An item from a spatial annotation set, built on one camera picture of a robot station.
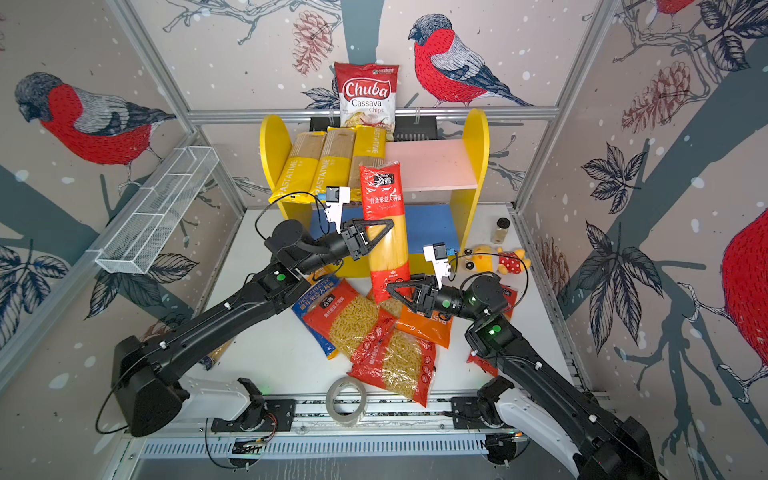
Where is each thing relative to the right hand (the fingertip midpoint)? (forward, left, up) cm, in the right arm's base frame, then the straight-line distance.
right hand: (384, 295), depth 61 cm
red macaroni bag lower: (-4, +1, -27) cm, 27 cm away
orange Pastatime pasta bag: (+6, -13, -31) cm, 34 cm away
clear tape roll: (-19, +9, -28) cm, 35 cm away
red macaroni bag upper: (+6, +10, -24) cm, 27 cm away
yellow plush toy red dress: (+28, -30, -26) cm, 48 cm away
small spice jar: (+40, -37, -26) cm, 61 cm away
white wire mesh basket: (+22, +62, +3) cm, 66 cm away
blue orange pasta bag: (+8, +22, -24) cm, 33 cm away
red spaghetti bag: (-5, -27, -28) cm, 39 cm away
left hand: (+7, -1, +14) cm, 15 cm away
